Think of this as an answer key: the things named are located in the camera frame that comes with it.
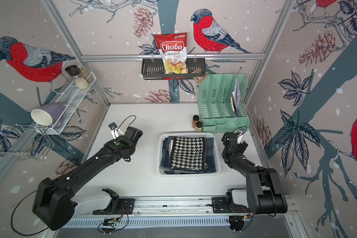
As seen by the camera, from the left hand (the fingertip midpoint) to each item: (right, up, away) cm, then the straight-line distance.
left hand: (123, 134), depth 82 cm
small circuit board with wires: (-2, -43, -10) cm, 44 cm away
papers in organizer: (+67, +21, +11) cm, 71 cm away
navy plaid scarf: (+24, -12, +2) cm, 27 cm away
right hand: (+66, -2, +9) cm, 67 cm away
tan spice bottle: (+44, +4, +15) cm, 47 cm away
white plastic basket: (+37, -1, +8) cm, 38 cm away
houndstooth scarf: (+36, -11, 0) cm, 37 cm away
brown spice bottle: (+42, +8, +17) cm, 46 cm away
